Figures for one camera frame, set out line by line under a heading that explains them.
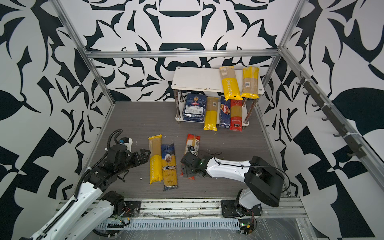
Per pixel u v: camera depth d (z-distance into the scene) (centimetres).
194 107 100
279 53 89
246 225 71
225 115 99
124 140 70
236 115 103
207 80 85
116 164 58
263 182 43
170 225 77
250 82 78
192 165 64
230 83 78
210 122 96
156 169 84
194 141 96
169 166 85
